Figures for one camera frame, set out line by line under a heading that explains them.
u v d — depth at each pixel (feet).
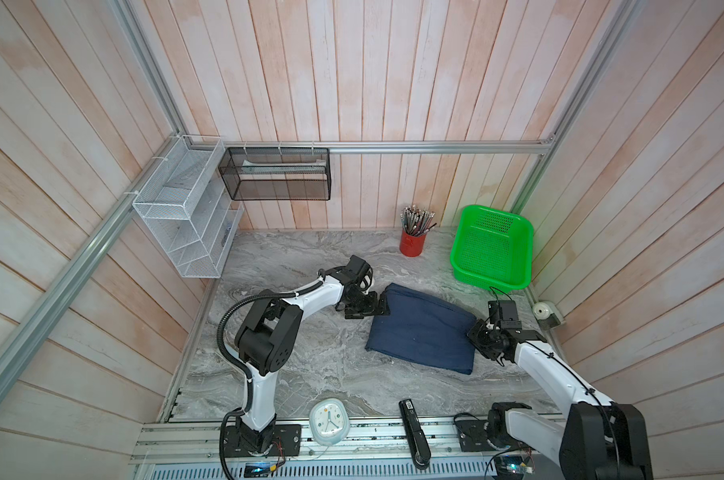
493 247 3.75
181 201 2.52
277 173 3.39
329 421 2.43
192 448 2.40
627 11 2.22
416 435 2.35
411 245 3.53
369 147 3.07
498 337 2.09
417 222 3.31
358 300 2.69
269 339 1.67
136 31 2.30
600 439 1.34
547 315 3.04
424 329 2.95
